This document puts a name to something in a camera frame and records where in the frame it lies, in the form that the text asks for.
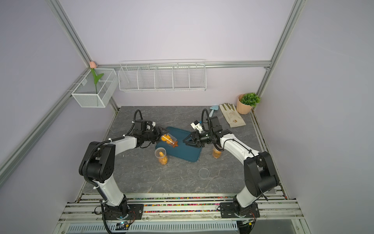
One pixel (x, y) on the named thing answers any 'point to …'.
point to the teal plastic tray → (187, 151)
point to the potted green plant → (245, 102)
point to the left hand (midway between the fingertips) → (168, 133)
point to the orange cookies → (168, 139)
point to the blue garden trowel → (213, 107)
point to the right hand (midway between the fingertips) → (184, 142)
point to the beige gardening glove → (230, 113)
